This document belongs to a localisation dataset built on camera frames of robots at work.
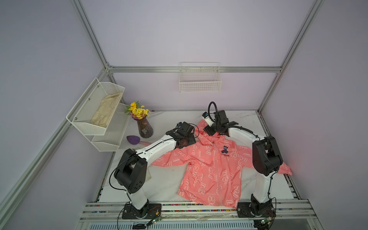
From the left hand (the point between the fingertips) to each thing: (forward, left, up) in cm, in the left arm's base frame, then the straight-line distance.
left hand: (190, 142), depth 89 cm
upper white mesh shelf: (+5, +53, +21) cm, 57 cm away
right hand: (+13, -14, -2) cm, 19 cm away
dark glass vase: (+12, +31, +1) cm, 33 cm away
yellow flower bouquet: (+14, +33, +13) cm, 38 cm away
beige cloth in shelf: (+5, +48, +20) cm, 52 cm away
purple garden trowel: (+9, +41, -12) cm, 44 cm away
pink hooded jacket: (-13, -13, -9) cm, 20 cm away
